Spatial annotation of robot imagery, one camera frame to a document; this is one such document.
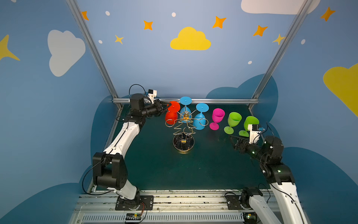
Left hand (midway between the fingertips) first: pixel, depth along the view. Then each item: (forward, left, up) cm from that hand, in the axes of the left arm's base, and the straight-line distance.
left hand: (171, 103), depth 77 cm
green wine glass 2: (+4, -53, -19) cm, 57 cm away
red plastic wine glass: (-2, 0, -9) cm, 9 cm away
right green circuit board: (-49, -43, -36) cm, 75 cm away
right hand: (-17, -35, -6) cm, 39 cm away
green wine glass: (+5, -43, -19) cm, 47 cm away
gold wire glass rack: (-6, -8, -30) cm, 32 cm away
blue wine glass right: (0, -18, -15) cm, 23 cm away
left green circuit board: (-50, +19, -37) cm, 64 cm away
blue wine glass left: (+1, -9, -8) cm, 12 cm away
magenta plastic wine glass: (+7, -32, -18) cm, 37 cm away
